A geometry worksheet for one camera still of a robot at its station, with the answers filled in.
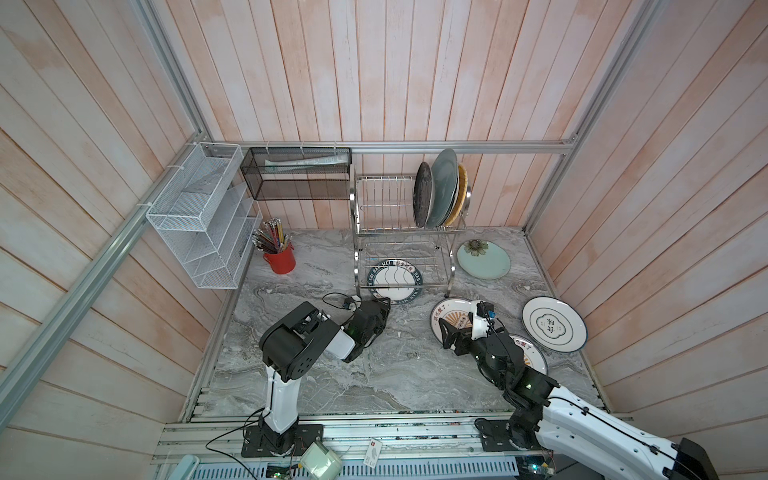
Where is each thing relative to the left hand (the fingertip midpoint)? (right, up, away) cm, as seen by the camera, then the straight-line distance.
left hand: (394, 305), depth 95 cm
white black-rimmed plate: (+51, -6, -3) cm, 52 cm away
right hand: (+15, 0, -16) cm, 22 cm away
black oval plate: (+8, +35, -7) cm, 37 cm away
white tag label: (-7, -32, -24) cm, 41 cm away
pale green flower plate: (+35, +15, +15) cm, 41 cm away
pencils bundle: (-42, +22, +5) cm, 48 cm away
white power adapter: (-18, -31, -29) cm, 46 cm away
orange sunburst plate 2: (+41, -13, -8) cm, 44 cm away
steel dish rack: (-1, +18, +12) cm, 22 cm away
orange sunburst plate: (+20, -2, +1) cm, 20 cm away
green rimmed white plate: (+1, +8, +4) cm, 9 cm away
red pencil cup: (-39, +14, +7) cm, 42 cm away
